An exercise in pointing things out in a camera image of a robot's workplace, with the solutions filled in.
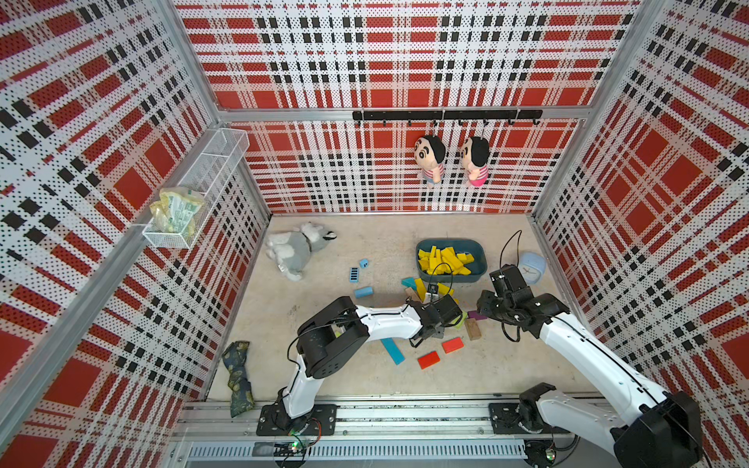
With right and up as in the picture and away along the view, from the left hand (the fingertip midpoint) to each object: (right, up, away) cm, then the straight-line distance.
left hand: (434, 321), depth 91 cm
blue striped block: (-27, +13, +11) cm, 32 cm away
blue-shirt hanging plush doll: (-1, +53, 0) cm, 53 cm away
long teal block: (-13, -8, -4) cm, 16 cm away
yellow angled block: (-4, +9, +7) cm, 12 cm away
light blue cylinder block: (-21, +9, +6) cm, 24 cm away
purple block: (+13, +2, -2) cm, 13 cm away
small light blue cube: (-24, +18, +13) cm, 32 cm away
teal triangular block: (-7, +11, +10) cm, 17 cm away
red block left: (-3, -10, -7) cm, 12 cm away
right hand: (+14, +7, -9) cm, 19 cm away
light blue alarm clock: (+33, +18, +3) cm, 37 cm away
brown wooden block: (+11, -1, -3) cm, 12 cm away
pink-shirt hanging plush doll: (+14, +54, +3) cm, 56 cm away
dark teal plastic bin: (+18, +16, +13) cm, 28 cm away
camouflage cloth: (-53, -16, -15) cm, 57 cm away
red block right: (+5, -6, -4) cm, 9 cm away
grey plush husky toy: (-48, +23, +8) cm, 54 cm away
